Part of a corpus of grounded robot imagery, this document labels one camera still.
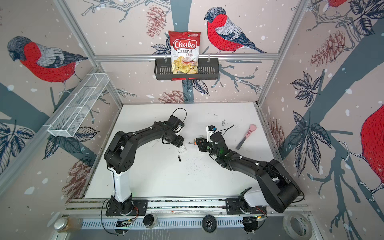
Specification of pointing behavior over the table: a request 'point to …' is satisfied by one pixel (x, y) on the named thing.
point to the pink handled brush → (252, 128)
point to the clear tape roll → (297, 226)
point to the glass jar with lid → (65, 224)
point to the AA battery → (179, 159)
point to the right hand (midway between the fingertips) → (195, 143)
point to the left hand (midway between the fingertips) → (178, 141)
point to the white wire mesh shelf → (67, 122)
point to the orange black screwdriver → (194, 142)
